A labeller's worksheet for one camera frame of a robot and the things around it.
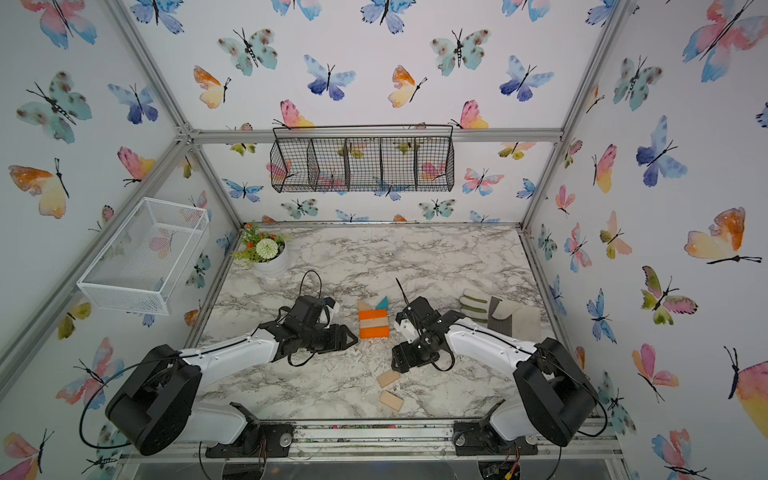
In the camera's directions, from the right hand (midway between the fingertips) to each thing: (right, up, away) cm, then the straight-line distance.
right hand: (405, 359), depth 83 cm
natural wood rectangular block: (-9, +8, +11) cm, 16 cm away
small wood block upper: (-5, -6, +2) cm, 8 cm away
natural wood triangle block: (-13, +12, +14) cm, 23 cm away
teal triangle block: (-7, +13, +16) cm, 21 cm away
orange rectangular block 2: (-9, +5, +8) cm, 13 cm away
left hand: (-14, +4, +4) cm, 15 cm away
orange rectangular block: (-10, +9, +15) cm, 21 cm away
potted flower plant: (-42, +29, +9) cm, 52 cm away
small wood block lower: (-4, -10, -2) cm, 11 cm away
